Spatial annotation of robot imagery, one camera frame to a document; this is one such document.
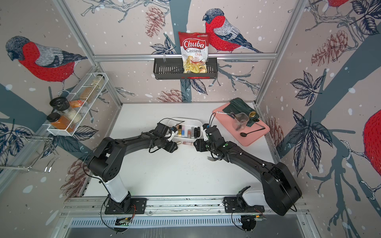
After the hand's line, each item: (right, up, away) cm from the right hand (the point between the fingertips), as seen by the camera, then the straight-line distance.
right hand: (197, 142), depth 85 cm
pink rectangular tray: (+35, +1, +15) cm, 38 cm away
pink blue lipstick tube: (-10, +5, +17) cm, 20 cm away
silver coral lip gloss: (-6, +3, +15) cm, 17 cm away
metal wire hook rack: (-60, +6, -28) cm, 66 cm away
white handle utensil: (+22, +17, +26) cm, 38 cm away
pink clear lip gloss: (-6, -3, +10) cm, 12 cm away
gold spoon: (+37, +17, +12) cm, 43 cm away
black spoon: (+32, +3, +15) cm, 35 cm away
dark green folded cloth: (+33, +24, +32) cm, 52 cm away
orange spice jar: (-60, +13, -21) cm, 65 cm away
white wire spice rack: (-60, +24, -10) cm, 66 cm away
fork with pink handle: (+9, -11, +4) cm, 15 cm away
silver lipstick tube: (-3, +5, +16) cm, 17 cm away
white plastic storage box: (-5, +11, +18) cm, 22 cm away
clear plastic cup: (+29, +12, +9) cm, 32 cm away
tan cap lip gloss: (-12, -2, +9) cm, 15 cm away
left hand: (-14, -2, +10) cm, 17 cm away
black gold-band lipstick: (+1, +4, +17) cm, 17 cm away
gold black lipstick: (-12, +5, +16) cm, 20 cm away
